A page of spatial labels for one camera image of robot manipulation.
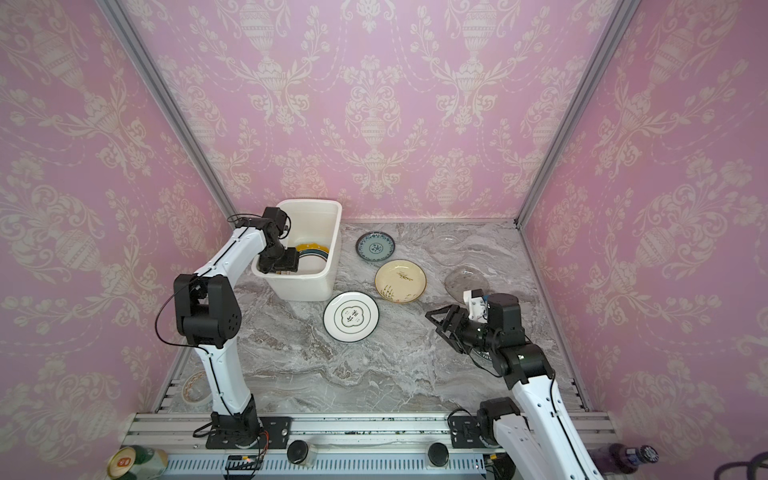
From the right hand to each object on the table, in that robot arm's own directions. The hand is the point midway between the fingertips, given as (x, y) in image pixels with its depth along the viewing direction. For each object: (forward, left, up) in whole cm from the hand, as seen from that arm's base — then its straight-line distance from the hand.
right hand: (432, 321), depth 72 cm
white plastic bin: (+50, +38, -16) cm, 64 cm away
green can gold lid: (-24, +65, -9) cm, 69 cm away
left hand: (+26, +42, -10) cm, 51 cm away
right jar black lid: (-25, +1, -16) cm, 30 cm away
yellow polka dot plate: (+39, +39, -14) cm, 57 cm away
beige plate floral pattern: (+25, +6, -19) cm, 32 cm away
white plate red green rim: (+34, +37, -16) cm, 53 cm away
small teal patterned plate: (+41, +15, -19) cm, 48 cm away
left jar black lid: (-24, +31, -9) cm, 40 cm away
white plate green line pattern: (+13, +23, -19) cm, 32 cm away
